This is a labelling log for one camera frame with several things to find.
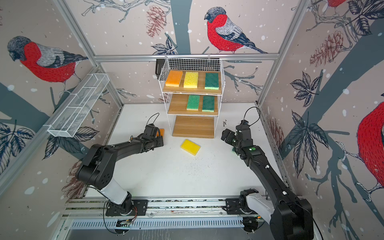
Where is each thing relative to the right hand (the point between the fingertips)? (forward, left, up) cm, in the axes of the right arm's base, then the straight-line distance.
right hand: (226, 136), depth 83 cm
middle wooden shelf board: (+15, +28, +10) cm, 34 cm away
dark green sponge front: (+15, +11, +11) cm, 21 cm away
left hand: (+3, +43, -11) cm, 44 cm away
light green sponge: (+15, +19, +12) cm, 27 cm away
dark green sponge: (0, -6, -16) cm, 17 cm away
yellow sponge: (0, +22, -15) cm, 26 cm away
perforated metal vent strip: (-40, +16, -16) cm, 46 cm away
